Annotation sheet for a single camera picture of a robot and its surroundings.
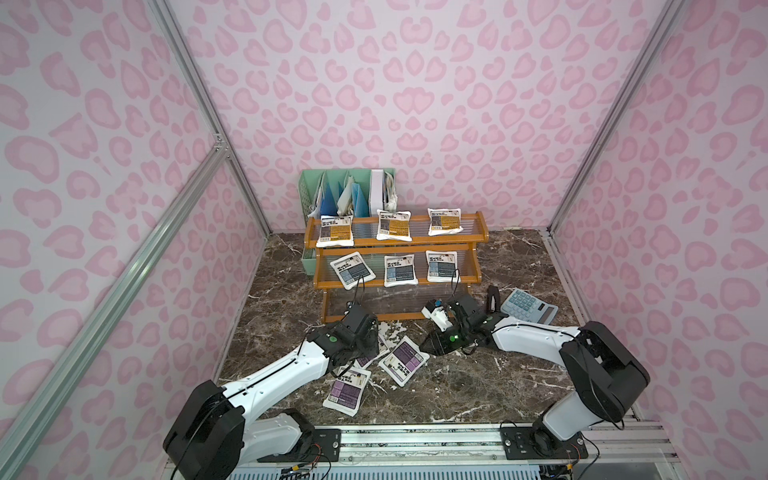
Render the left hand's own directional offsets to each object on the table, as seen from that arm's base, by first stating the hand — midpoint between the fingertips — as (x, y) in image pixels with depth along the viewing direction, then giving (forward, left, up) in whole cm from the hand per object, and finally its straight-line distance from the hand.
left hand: (373, 339), depth 85 cm
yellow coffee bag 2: (+21, -6, +24) cm, 33 cm away
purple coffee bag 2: (-1, -3, -5) cm, 6 cm away
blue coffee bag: (+17, -7, +10) cm, 21 cm away
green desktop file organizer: (+52, +17, +11) cm, 56 cm away
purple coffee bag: (-13, +7, -5) cm, 15 cm away
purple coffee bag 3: (-4, -9, -5) cm, 11 cm away
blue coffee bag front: (+18, +7, +10) cm, 22 cm away
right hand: (-1, -14, -3) cm, 15 cm away
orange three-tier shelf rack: (+16, -9, -7) cm, 20 cm away
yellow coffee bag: (+19, +9, +24) cm, 32 cm away
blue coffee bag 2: (+18, -20, +10) cm, 29 cm away
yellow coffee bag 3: (+22, -19, +25) cm, 38 cm away
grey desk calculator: (+13, -47, -5) cm, 50 cm away
